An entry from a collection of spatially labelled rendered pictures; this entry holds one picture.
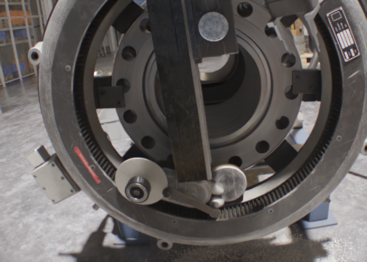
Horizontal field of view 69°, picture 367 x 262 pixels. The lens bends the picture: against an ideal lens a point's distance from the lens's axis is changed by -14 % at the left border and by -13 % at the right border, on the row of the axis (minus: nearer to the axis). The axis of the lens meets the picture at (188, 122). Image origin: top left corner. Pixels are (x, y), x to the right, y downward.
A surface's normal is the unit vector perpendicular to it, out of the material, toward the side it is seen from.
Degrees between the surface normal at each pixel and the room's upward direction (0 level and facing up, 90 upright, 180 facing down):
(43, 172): 90
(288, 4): 114
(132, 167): 90
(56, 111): 90
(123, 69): 90
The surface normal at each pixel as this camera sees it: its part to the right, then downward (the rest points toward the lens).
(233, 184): -0.06, 0.32
